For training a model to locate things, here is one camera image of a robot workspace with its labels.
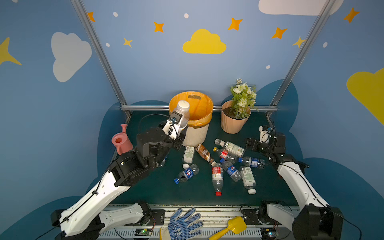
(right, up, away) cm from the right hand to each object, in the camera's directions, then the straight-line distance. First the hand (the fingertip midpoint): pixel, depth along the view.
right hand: (253, 138), depth 84 cm
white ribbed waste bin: (-33, +1, +7) cm, 34 cm away
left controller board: (-58, -44, -13) cm, 74 cm away
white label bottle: (-2, -24, 0) cm, 24 cm away
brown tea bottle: (-30, -8, +11) cm, 33 cm away
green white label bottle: (-38, -12, +9) cm, 40 cm away
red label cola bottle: (-20, -22, -1) cm, 30 cm away
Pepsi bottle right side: (+4, -15, +6) cm, 17 cm away
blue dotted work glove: (-41, -43, -13) cm, 61 cm away
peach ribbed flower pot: (-10, +9, +15) cm, 20 cm away
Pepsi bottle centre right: (-12, -19, +2) cm, 22 cm away
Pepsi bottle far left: (-53, -15, +9) cm, 56 cm away
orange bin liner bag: (-29, +20, +16) cm, 39 cm away
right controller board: (+2, -45, -12) cm, 47 cm away
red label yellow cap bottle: (-14, -10, +8) cm, 20 cm away
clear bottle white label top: (-10, -6, +12) cm, 16 cm away
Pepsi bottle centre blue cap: (-38, -20, 0) cm, 43 cm away
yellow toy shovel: (-13, -41, -12) cm, 45 cm away
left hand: (-39, +8, -27) cm, 48 cm away
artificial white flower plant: (-3, +24, +5) cm, 25 cm away
